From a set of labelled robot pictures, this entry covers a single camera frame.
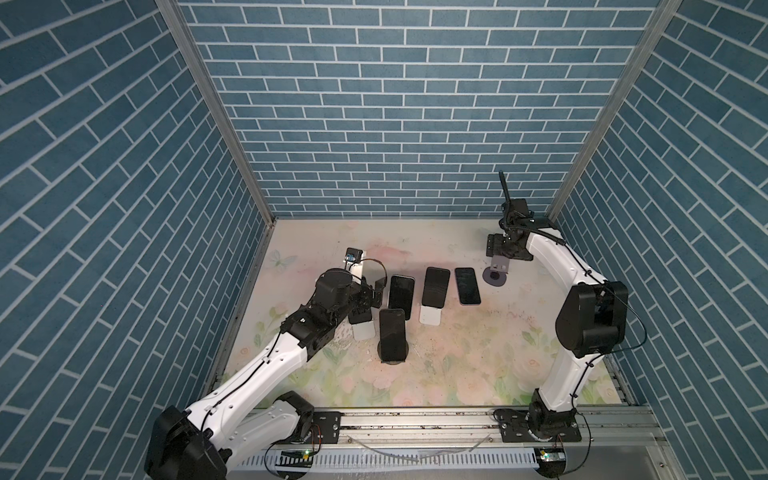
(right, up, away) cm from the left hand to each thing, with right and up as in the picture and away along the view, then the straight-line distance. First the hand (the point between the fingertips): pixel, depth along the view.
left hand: (371, 275), depth 78 cm
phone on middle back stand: (+8, -6, +7) cm, 12 cm away
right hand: (+40, +7, +16) cm, 44 cm away
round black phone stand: (+5, -25, +6) cm, 26 cm away
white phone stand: (-3, -18, +12) cm, 22 cm away
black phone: (+18, -2, +8) cm, 20 cm away
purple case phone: (+31, -6, +23) cm, 39 cm away
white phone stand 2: (+17, -15, +15) cm, 27 cm away
